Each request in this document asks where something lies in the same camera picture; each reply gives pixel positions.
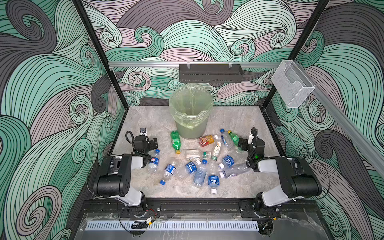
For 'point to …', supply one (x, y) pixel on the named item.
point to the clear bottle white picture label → (216, 150)
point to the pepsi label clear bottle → (154, 162)
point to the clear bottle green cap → (195, 154)
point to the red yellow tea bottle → (207, 140)
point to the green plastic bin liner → (190, 104)
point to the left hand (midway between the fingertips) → (147, 137)
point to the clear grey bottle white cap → (234, 171)
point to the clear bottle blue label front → (213, 176)
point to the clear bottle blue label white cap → (189, 168)
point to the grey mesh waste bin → (197, 132)
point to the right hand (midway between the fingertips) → (249, 137)
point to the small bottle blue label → (228, 161)
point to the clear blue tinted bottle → (200, 173)
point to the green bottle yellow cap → (176, 141)
